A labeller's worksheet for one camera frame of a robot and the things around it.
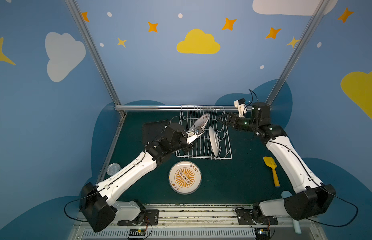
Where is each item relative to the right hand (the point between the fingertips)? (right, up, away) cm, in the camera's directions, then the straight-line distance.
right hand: (222, 118), depth 73 cm
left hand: (-15, -7, +1) cm, 16 cm away
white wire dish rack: (-5, -6, +17) cm, 19 cm away
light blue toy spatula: (+36, -53, -2) cm, 64 cm away
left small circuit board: (-42, -57, 0) cm, 71 cm away
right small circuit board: (+20, -58, 0) cm, 61 cm away
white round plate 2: (-19, -34, +14) cm, 41 cm away
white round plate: (-1, -13, +15) cm, 20 cm away
